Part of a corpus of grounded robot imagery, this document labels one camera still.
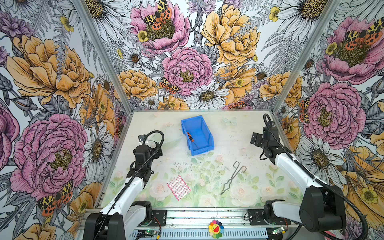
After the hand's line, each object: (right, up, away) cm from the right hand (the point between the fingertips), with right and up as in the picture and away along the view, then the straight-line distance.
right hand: (262, 141), depth 88 cm
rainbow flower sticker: (-29, -39, -18) cm, 52 cm away
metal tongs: (-20, -24, -2) cm, 32 cm away
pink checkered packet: (-48, -26, -3) cm, 54 cm away
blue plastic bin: (-36, +4, +23) cm, 43 cm away
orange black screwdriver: (-41, 0, +15) cm, 44 cm away
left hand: (-64, -5, -1) cm, 64 cm away
